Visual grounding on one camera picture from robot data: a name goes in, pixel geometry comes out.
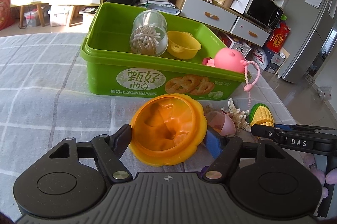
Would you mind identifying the yellow toy corn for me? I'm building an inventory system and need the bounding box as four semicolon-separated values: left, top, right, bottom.
249;104;274;127

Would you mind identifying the white starfish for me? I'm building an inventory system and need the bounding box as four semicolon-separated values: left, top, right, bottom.
221;98;251;133

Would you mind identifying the pink pig toy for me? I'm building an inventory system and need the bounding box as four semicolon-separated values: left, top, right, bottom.
202;48;261;109

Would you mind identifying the right hand purple glove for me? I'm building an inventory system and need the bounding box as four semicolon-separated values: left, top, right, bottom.
303;154;337;199

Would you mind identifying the grey checked tablecloth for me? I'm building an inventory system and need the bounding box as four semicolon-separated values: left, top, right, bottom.
0;32;298;214

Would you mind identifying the green plastic cookie box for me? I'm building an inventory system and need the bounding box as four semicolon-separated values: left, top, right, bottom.
80;3;245;101

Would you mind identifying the silver refrigerator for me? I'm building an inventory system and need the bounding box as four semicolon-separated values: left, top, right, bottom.
277;0;336;84

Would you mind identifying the yellow toy pot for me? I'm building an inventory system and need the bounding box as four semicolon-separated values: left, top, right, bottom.
167;31;202;60

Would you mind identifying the black microwave oven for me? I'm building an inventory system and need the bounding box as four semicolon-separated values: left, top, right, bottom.
230;0;283;31

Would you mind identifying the clear cotton swab jar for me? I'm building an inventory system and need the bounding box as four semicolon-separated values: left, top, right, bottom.
130;10;169;56

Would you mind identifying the clear plastic storage box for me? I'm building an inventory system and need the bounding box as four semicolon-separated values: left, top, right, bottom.
24;9;41;27

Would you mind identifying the red printed bag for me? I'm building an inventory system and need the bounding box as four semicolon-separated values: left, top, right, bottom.
0;0;15;30

